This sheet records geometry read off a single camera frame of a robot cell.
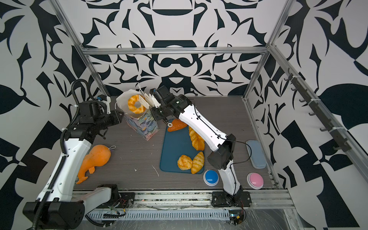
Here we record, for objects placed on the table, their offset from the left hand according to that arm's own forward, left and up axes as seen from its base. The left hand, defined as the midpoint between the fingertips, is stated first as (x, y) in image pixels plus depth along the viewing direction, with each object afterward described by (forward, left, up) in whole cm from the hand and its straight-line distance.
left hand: (120, 111), depth 73 cm
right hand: (0, -16, -1) cm, 17 cm away
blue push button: (-26, -46, -28) cm, 60 cm away
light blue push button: (-13, -76, -29) cm, 83 cm away
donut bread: (+6, -4, 0) cm, 7 cm away
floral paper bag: (-1, -9, -10) cm, 14 cm away
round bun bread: (-18, -32, -26) cm, 45 cm away
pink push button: (-28, -70, -28) cm, 80 cm away
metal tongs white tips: (+7, -13, 0) cm, 14 cm away
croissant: (-18, -40, -26) cm, 51 cm away
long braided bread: (-5, -41, -26) cm, 49 cm away
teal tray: (-4, -26, -30) cm, 40 cm away
